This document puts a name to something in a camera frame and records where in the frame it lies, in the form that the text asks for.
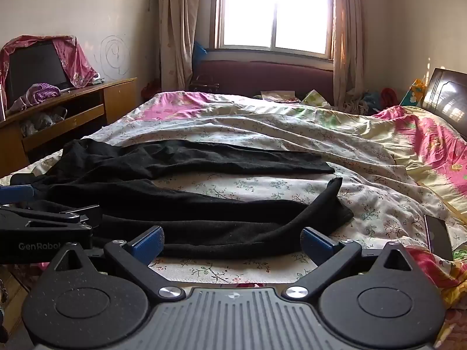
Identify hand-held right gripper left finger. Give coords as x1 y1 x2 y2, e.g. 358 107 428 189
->
55 225 186 300

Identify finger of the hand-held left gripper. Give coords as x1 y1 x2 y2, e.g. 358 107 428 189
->
0 205 102 232
0 184 35 200

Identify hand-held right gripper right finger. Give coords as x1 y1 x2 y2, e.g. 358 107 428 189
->
285 227 414 299

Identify black pants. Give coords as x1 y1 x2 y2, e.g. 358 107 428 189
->
11 139 354 259

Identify grey cloth bundle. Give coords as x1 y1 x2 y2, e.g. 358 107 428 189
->
20 107 69 136

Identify purple dotted cloth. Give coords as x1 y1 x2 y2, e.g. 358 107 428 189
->
8 83 61 113

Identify white floral bed sheet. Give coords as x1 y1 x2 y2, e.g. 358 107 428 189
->
0 91 467 286

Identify black smartphone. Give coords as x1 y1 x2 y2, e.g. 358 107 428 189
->
424 214 455 262

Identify wooden side cabinet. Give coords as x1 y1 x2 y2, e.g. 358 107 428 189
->
0 77 138 180

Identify black monitor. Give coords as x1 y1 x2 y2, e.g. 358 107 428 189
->
6 41 74 100

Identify pink floral cover cloth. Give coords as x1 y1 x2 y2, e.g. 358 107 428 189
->
0 34 100 100

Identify red cloth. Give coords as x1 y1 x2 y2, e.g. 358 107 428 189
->
142 81 162 100

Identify green yellow patterned cloth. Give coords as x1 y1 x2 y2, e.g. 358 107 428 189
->
301 89 332 109

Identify pink yellow printed quilt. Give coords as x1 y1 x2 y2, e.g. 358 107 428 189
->
372 105 467 312

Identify red round item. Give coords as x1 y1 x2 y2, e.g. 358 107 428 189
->
380 87 401 107

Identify dark wheeled toy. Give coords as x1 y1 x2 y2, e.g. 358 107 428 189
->
189 74 220 94

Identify maroon headboard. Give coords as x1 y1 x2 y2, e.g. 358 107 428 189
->
191 57 335 105

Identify yellow cartoon print bag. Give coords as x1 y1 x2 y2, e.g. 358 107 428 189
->
400 78 428 107

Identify blue bag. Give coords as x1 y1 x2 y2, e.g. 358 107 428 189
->
192 41 209 67

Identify dark wooden headboard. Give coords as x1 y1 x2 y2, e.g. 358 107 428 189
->
421 67 467 139

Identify beige curtain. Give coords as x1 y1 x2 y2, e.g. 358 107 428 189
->
158 0 222 92
331 0 366 113

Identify bright window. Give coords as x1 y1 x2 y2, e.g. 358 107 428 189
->
215 0 335 61

